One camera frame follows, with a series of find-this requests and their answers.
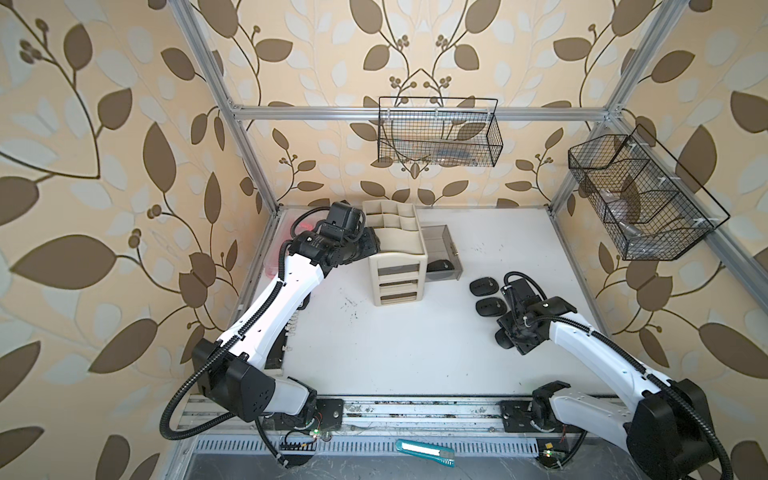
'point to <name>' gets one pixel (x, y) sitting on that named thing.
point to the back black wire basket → (457, 131)
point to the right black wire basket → (653, 209)
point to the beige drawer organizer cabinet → (399, 268)
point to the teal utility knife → (438, 454)
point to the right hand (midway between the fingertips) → (504, 331)
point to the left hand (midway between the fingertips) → (369, 239)
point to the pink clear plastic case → (303, 224)
